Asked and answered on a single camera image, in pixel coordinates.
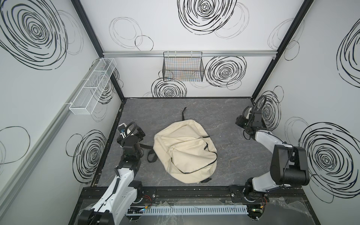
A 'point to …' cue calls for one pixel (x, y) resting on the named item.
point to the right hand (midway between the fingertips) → (240, 119)
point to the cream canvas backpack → (184, 152)
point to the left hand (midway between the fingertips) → (130, 128)
